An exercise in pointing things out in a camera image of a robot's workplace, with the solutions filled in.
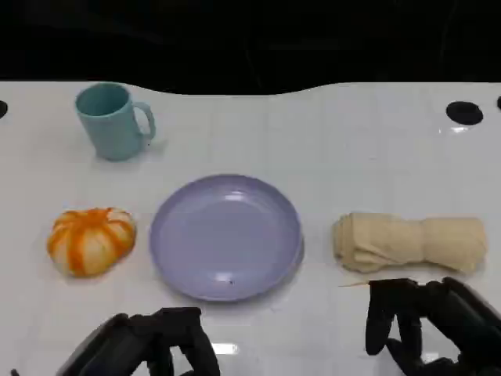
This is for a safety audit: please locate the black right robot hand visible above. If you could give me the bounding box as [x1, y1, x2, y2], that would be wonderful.
[365, 277, 501, 376]

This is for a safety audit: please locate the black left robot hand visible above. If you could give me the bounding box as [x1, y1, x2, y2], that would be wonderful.
[54, 306, 221, 376]

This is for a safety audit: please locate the beige towel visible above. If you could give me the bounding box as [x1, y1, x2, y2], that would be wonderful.
[332, 212, 488, 274]

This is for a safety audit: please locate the lilac plate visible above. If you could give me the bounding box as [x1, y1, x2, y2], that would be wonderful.
[149, 173, 305, 303]

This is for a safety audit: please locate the pale green mug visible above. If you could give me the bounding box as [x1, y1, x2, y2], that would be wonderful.
[74, 82, 157, 161]

